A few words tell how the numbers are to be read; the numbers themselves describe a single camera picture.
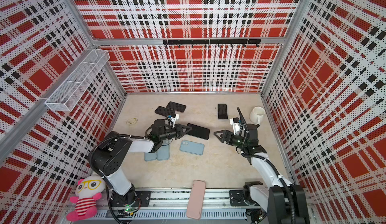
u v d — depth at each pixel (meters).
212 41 0.89
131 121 1.04
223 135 0.72
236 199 0.72
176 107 1.15
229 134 0.72
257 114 0.99
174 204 0.73
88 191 0.70
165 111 1.11
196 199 0.73
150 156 0.88
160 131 0.74
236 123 0.75
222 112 1.13
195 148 0.91
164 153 0.88
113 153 0.49
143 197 0.74
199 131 0.89
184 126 0.84
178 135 0.79
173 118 0.85
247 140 0.65
